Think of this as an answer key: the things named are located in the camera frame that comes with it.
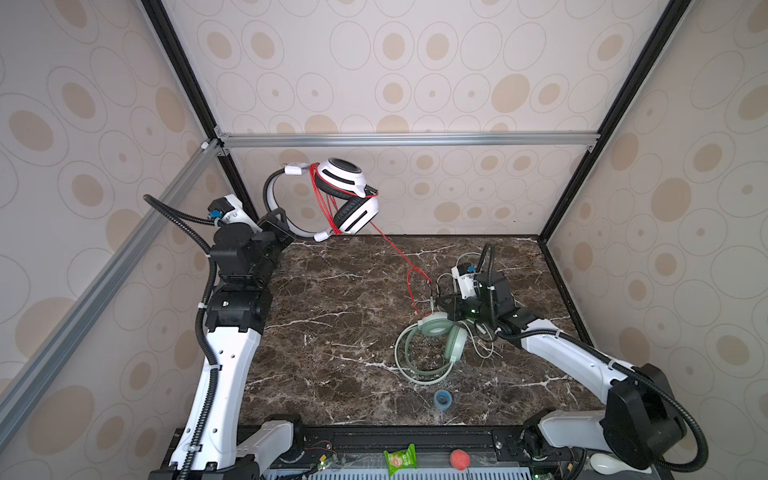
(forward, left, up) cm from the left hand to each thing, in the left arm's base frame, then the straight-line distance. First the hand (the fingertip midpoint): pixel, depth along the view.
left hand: (290, 202), depth 61 cm
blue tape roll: (-26, -35, -47) cm, 64 cm away
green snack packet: (-40, -23, -43) cm, 63 cm away
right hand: (-4, -35, -32) cm, 47 cm away
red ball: (-40, -37, -42) cm, 69 cm away
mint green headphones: (-8, -34, -38) cm, 52 cm away
